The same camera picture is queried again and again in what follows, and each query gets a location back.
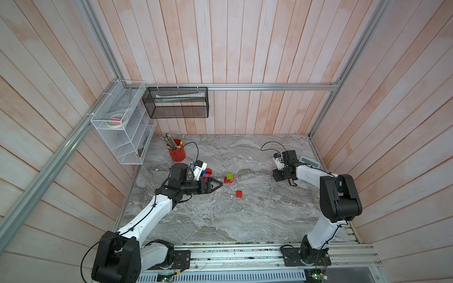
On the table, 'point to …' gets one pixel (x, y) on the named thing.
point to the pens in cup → (170, 143)
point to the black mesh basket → (177, 102)
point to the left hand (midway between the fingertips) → (216, 188)
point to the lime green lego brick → (230, 176)
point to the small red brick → (239, 194)
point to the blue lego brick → (204, 172)
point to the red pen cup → (180, 156)
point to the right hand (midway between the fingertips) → (278, 172)
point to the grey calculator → (308, 161)
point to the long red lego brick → (226, 181)
